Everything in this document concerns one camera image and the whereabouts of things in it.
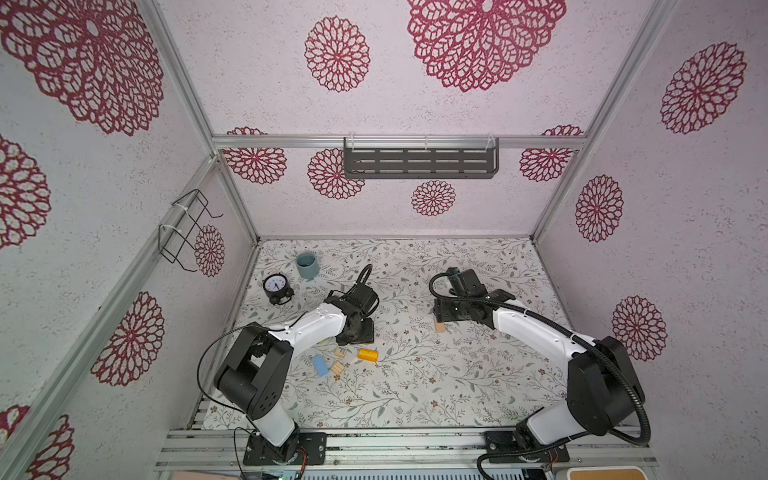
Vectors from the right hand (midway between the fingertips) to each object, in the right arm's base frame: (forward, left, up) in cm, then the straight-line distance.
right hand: (443, 304), depth 89 cm
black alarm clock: (+9, +55, -7) cm, 56 cm away
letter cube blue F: (-12, +31, -9) cm, 34 cm away
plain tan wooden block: (-2, 0, -10) cm, 10 cm away
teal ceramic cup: (+18, +46, -4) cm, 50 cm away
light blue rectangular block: (-15, +37, -10) cm, 41 cm away
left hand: (-9, +24, -8) cm, 27 cm away
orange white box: (-40, -33, -6) cm, 52 cm away
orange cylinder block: (-12, +21, -10) cm, 27 cm away
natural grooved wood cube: (-17, +31, -9) cm, 36 cm away
